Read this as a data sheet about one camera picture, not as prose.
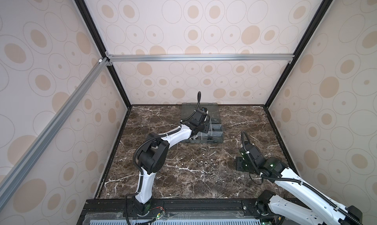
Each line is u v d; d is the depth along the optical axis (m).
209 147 0.95
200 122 0.75
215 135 1.01
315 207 0.43
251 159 0.57
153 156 0.52
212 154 0.92
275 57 0.90
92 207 0.75
